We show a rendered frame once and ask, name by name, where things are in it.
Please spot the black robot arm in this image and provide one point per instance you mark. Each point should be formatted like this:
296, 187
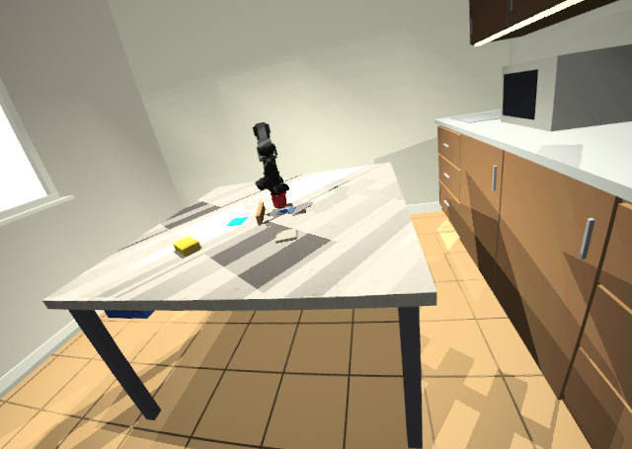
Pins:
266, 148

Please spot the tan wooden bar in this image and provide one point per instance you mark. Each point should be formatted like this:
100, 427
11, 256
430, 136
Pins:
260, 213

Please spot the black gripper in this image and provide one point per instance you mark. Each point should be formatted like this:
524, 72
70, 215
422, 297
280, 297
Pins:
277, 188

